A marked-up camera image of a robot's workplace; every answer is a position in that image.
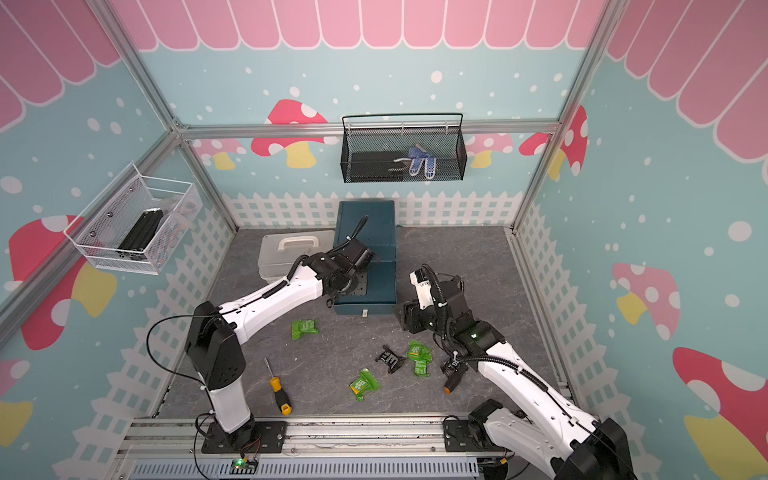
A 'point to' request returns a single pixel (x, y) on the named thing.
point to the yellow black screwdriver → (281, 399)
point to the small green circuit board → (242, 466)
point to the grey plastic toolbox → (278, 254)
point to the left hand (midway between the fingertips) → (355, 287)
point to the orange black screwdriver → (453, 381)
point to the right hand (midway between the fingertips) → (402, 305)
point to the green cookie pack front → (365, 383)
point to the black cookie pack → (392, 361)
